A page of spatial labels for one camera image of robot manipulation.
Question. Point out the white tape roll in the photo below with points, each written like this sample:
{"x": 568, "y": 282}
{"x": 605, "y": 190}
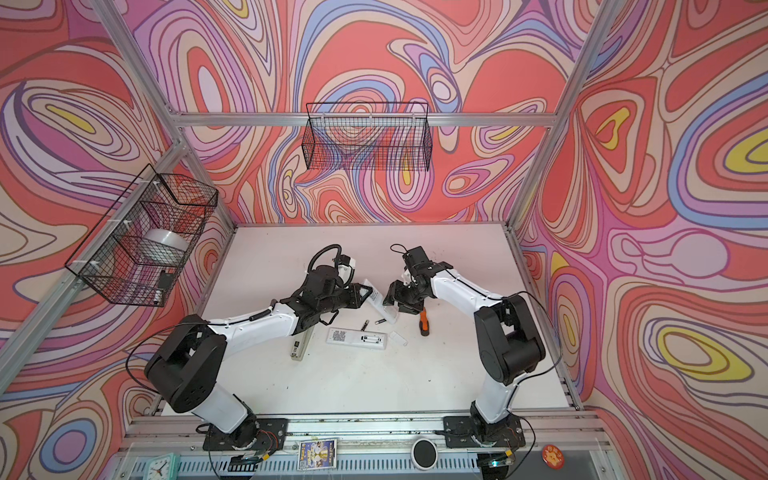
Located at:
{"x": 163, "y": 245}

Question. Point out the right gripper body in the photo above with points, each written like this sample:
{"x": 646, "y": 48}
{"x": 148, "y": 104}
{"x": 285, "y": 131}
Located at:
{"x": 410, "y": 297}

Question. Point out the white remote control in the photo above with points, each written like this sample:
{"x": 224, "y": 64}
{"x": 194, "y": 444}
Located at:
{"x": 357, "y": 339}
{"x": 376, "y": 300}

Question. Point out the colourful card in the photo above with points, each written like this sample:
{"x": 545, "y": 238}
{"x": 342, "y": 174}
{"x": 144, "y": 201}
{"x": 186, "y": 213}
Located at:
{"x": 317, "y": 455}

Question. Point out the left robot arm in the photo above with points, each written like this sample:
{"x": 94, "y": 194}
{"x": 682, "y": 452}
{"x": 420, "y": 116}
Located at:
{"x": 185, "y": 368}

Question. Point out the black wire basket back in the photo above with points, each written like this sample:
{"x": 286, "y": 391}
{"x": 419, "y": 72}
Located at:
{"x": 367, "y": 136}

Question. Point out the small green clock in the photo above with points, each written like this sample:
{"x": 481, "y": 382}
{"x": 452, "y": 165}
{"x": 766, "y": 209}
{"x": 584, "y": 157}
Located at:
{"x": 165, "y": 467}

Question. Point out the red round badge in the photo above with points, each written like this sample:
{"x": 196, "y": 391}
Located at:
{"x": 552, "y": 457}

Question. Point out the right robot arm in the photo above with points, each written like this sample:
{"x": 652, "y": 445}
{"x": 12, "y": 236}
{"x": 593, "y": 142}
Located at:
{"x": 509, "y": 344}

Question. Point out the beige black stapler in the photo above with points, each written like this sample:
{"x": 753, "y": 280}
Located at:
{"x": 300, "y": 345}

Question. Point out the black wire basket left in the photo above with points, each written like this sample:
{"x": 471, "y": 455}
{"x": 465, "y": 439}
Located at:
{"x": 109, "y": 260}

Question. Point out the small black item in basket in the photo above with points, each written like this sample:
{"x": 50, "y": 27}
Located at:
{"x": 164, "y": 282}

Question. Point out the orange handled screwdriver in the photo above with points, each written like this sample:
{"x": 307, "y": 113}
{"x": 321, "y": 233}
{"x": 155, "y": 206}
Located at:
{"x": 424, "y": 326}

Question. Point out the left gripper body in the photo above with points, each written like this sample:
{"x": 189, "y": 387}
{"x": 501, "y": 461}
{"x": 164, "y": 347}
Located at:
{"x": 346, "y": 299}

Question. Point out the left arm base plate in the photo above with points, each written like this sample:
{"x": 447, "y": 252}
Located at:
{"x": 262, "y": 435}

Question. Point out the round black white speaker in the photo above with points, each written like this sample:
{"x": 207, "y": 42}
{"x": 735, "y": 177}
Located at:
{"x": 424, "y": 454}

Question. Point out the black wire basket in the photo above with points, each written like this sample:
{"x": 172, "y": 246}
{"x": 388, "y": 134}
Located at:
{"x": 367, "y": 136}
{"x": 109, "y": 260}

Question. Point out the white battery cover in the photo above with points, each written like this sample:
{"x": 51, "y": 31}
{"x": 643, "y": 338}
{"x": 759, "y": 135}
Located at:
{"x": 397, "y": 339}

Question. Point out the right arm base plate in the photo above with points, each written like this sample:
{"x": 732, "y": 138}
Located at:
{"x": 473, "y": 431}

